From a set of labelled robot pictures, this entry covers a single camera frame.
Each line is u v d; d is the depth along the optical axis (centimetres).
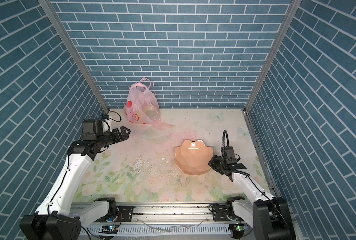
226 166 66
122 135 69
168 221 73
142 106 105
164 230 71
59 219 36
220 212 74
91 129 56
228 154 68
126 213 72
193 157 94
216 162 78
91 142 53
